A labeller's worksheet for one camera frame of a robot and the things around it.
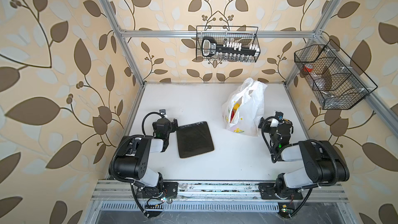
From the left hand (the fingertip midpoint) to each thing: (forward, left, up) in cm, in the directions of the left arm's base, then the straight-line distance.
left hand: (167, 119), depth 94 cm
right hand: (0, -62, +4) cm, 62 cm away
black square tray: (-11, -17, -5) cm, 21 cm away
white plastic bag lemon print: (-2, -44, +14) cm, 46 cm away
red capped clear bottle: (+22, -82, +24) cm, 89 cm away
